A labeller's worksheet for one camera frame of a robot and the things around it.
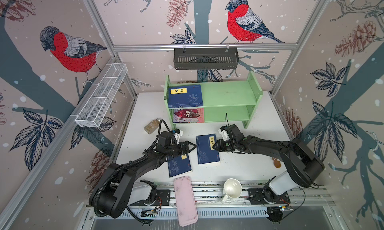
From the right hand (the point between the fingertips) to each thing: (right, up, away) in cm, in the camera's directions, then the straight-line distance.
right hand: (214, 148), depth 89 cm
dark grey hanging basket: (-4, +60, +15) cm, 62 cm away
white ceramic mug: (+8, -17, -13) cm, 23 cm away
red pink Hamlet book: (-16, +20, +3) cm, 26 cm away
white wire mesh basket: (-63, +32, -10) cm, 71 cm away
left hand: (-13, +2, -7) cm, 15 cm away
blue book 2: (-5, -3, -1) cm, 6 cm away
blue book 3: (-17, +31, -9) cm, 37 cm away
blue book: (-21, -8, -6) cm, 23 cm away
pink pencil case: (-15, -22, -21) cm, 34 cm away
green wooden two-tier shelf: (+6, +28, -10) cm, 31 cm away
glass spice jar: (-40, +13, +6) cm, 42 cm away
